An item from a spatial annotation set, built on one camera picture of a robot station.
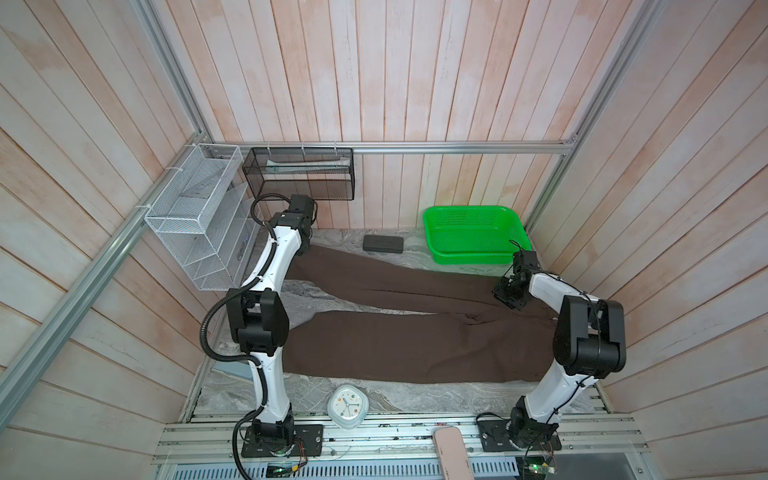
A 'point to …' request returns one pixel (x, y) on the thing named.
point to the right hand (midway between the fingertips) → (499, 293)
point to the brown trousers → (466, 333)
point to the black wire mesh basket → (301, 173)
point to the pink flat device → (453, 456)
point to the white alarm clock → (348, 406)
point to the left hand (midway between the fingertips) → (287, 247)
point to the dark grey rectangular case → (383, 243)
